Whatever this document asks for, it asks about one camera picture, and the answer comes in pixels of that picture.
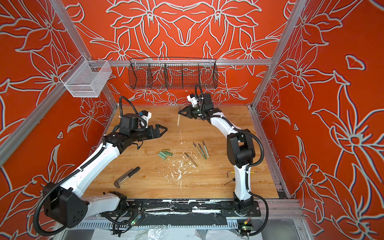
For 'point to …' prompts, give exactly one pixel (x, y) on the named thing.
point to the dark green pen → (202, 152)
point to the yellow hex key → (234, 172)
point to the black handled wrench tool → (126, 175)
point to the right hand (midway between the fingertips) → (177, 112)
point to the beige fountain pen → (178, 119)
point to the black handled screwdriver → (233, 180)
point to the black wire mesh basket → (168, 73)
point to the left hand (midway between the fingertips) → (161, 129)
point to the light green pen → (206, 149)
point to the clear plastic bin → (86, 78)
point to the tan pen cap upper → (167, 149)
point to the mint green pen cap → (162, 155)
